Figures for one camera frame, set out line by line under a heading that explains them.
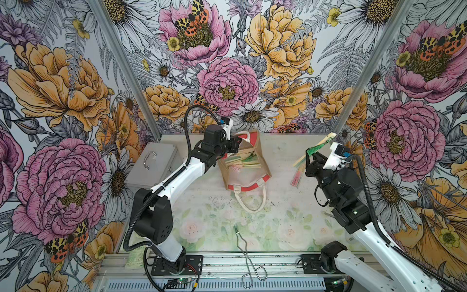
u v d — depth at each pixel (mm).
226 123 730
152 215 447
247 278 716
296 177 994
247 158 1043
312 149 648
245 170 1054
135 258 742
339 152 560
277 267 751
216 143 680
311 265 739
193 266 732
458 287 466
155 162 892
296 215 875
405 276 410
